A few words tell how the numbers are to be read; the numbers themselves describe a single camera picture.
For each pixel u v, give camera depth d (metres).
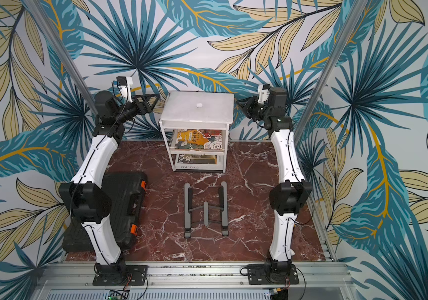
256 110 0.70
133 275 0.73
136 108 0.69
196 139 0.93
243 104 0.76
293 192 0.53
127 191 0.88
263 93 0.74
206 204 0.85
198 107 0.83
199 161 1.05
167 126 0.78
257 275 0.73
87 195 0.49
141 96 0.68
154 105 0.71
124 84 0.67
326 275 0.76
